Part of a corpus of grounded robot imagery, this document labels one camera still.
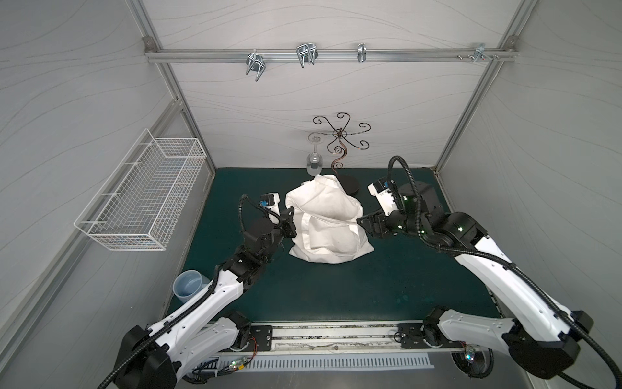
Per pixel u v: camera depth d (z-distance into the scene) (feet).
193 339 1.70
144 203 2.27
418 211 1.57
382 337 2.46
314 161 3.11
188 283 2.66
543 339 1.27
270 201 2.09
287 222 2.16
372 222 1.91
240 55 2.56
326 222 2.34
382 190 1.88
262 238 1.85
